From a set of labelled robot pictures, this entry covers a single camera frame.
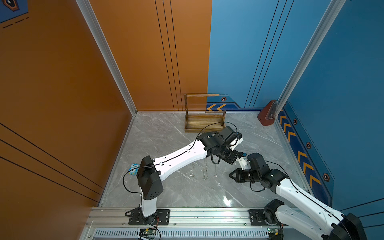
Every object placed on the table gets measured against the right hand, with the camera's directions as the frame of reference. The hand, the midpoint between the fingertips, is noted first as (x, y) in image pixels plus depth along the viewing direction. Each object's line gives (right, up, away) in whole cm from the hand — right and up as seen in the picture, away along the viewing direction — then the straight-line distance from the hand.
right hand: (229, 175), depth 79 cm
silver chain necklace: (-20, 0, +11) cm, 22 cm away
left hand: (+3, +11, -6) cm, 13 cm away
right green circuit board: (+19, -25, -6) cm, 32 cm away
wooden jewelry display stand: (-8, +30, +37) cm, 48 cm away
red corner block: (+33, +34, +28) cm, 55 cm away
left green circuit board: (-41, -25, -7) cm, 48 cm away
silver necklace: (-6, -3, +10) cm, 12 cm away
